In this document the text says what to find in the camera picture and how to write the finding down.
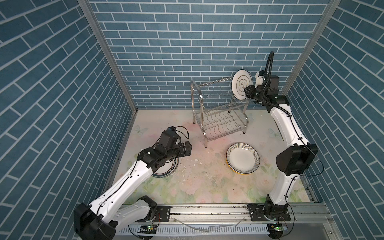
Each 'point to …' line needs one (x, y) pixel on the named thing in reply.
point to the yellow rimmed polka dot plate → (242, 174)
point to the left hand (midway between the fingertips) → (189, 148)
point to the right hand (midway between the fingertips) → (246, 88)
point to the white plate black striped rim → (242, 158)
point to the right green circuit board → (276, 230)
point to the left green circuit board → (148, 229)
